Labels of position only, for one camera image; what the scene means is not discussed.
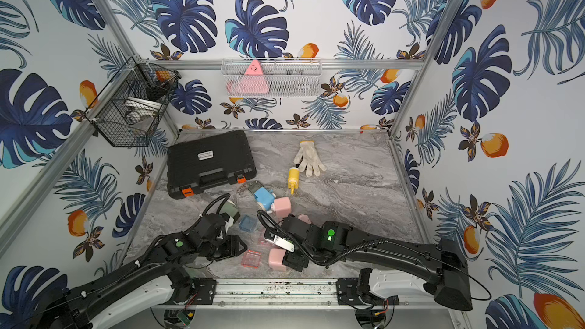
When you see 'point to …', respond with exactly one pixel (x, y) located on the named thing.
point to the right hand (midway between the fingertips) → (289, 244)
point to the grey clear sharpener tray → (254, 186)
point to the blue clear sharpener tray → (248, 223)
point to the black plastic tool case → (199, 160)
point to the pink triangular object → (253, 81)
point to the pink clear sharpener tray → (262, 241)
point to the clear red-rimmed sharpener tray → (251, 259)
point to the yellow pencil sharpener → (293, 179)
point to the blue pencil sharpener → (264, 196)
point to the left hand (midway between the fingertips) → (243, 248)
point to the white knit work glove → (308, 157)
